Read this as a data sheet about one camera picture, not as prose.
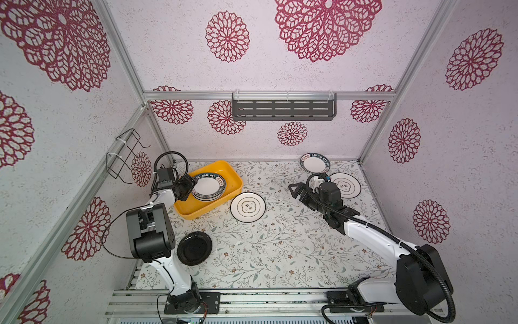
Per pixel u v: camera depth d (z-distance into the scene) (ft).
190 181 2.87
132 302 2.47
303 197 2.43
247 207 3.28
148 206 1.76
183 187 2.86
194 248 2.82
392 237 1.59
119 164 2.50
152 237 1.64
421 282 1.37
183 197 3.04
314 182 2.53
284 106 3.03
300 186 2.44
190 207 3.18
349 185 3.58
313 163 3.97
